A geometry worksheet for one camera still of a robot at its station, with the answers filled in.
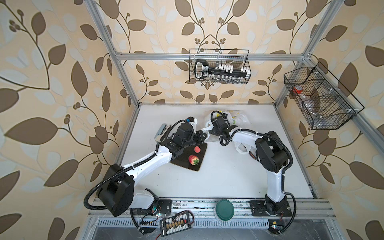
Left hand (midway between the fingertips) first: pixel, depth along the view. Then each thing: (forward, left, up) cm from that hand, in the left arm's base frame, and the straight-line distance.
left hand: (209, 134), depth 78 cm
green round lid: (-33, -7, -11) cm, 35 cm away
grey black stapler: (+13, +31, -19) cm, 39 cm away
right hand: (+14, -7, -16) cm, 23 cm away
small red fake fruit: (0, +7, -17) cm, 18 cm away
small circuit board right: (-38, -32, -22) cm, 55 cm away
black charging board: (-38, +16, -18) cm, 45 cm away
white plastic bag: (+19, -18, -9) cm, 28 cm away
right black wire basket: (+11, -56, +14) cm, 59 cm away
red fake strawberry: (-8, +9, -16) cm, 19 cm away
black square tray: (-5, +16, -20) cm, 26 cm away
